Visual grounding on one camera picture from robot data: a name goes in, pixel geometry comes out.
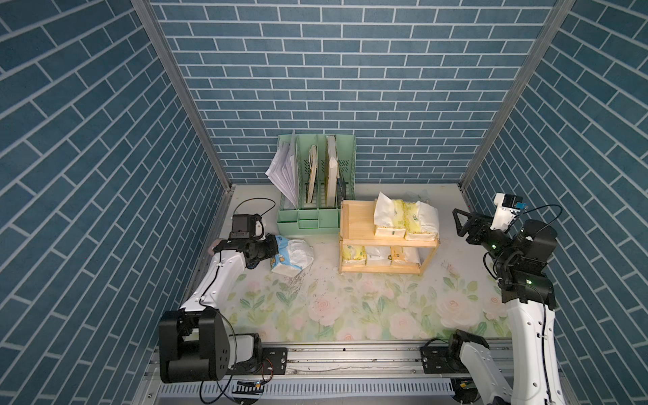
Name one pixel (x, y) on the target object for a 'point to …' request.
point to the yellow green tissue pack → (421, 222)
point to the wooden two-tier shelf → (357, 229)
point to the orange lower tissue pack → (397, 255)
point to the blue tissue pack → (293, 256)
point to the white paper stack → (283, 170)
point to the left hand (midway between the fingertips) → (282, 245)
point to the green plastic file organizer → (318, 218)
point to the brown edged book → (312, 172)
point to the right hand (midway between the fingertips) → (467, 214)
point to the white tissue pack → (378, 255)
